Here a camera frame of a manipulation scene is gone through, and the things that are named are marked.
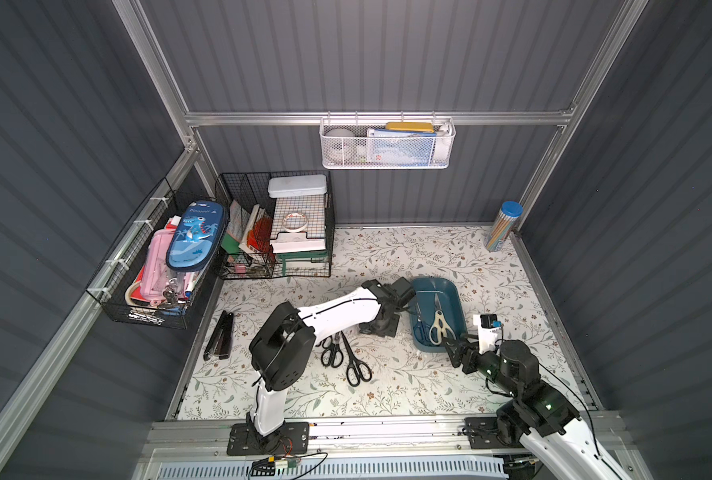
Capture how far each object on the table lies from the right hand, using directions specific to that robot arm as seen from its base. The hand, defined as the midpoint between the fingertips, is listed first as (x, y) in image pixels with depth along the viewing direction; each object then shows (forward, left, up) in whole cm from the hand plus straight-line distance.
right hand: (459, 337), depth 77 cm
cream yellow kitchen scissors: (+8, +1, -12) cm, 14 cm away
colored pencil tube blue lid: (+40, -22, +2) cm, 46 cm away
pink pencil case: (+7, +73, +19) cm, 76 cm away
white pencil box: (+51, +49, +10) cm, 71 cm away
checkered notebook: (+29, +41, +7) cm, 51 cm away
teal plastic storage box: (+18, -4, -12) cm, 22 cm away
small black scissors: (0, +34, -12) cm, 36 cm away
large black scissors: (-4, +27, -13) cm, 30 cm away
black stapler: (+1, +67, -9) cm, 68 cm away
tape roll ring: (+35, +47, +8) cm, 59 cm away
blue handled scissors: (+8, +8, -12) cm, 16 cm away
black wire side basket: (+1, +77, +23) cm, 80 cm away
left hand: (+4, +19, -7) cm, 21 cm away
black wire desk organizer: (+56, +71, 0) cm, 91 cm away
